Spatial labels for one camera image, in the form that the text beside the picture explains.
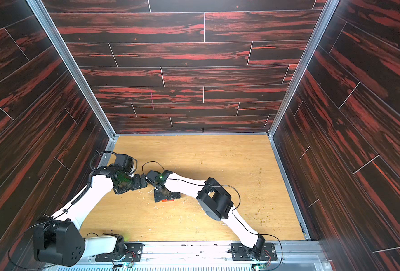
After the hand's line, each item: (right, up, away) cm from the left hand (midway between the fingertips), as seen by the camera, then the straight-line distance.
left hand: (141, 185), depth 85 cm
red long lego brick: (+12, -9, +3) cm, 15 cm away
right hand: (+12, -7, +7) cm, 16 cm away
